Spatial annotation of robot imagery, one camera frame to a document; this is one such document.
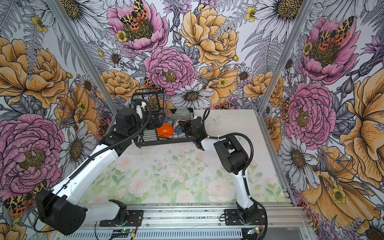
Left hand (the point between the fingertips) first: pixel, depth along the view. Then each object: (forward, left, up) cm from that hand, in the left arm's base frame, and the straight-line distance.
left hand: (158, 120), depth 76 cm
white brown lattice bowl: (+24, -10, -24) cm, 35 cm away
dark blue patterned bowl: (+14, -7, -26) cm, 30 cm away
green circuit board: (-43, +15, -30) cm, 54 cm away
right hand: (+12, -7, -16) cm, 21 cm away
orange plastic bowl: (+13, +2, -25) cm, 28 cm away
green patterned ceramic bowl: (+31, -9, -25) cm, 41 cm away
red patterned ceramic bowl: (+27, +1, -23) cm, 36 cm away
